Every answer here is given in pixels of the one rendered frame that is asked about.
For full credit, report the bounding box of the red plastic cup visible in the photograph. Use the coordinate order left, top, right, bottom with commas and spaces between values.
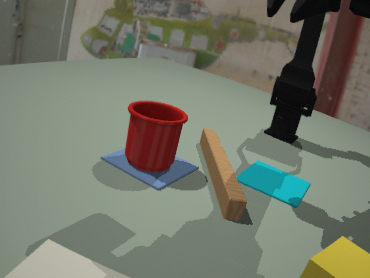
125, 100, 188, 172

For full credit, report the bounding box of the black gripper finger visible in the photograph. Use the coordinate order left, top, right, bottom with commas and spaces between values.
267, 0, 285, 17
290, 0, 341, 23

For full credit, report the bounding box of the yellow flat block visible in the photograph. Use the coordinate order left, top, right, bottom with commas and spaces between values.
300, 236, 370, 278

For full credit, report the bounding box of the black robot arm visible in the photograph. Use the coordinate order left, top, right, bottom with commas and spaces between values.
264, 13, 325, 144

